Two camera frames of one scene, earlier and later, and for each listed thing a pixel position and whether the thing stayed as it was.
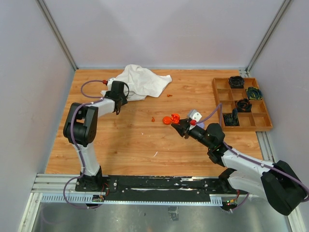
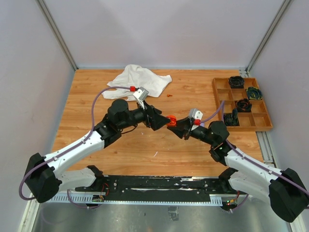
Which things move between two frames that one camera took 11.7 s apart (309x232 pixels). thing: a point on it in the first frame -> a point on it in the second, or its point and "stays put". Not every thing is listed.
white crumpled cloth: x=141 y=84 stays put
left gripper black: x=124 y=101 -> x=154 y=120
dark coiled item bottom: x=231 y=119 stays put
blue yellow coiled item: x=254 y=93 stays put
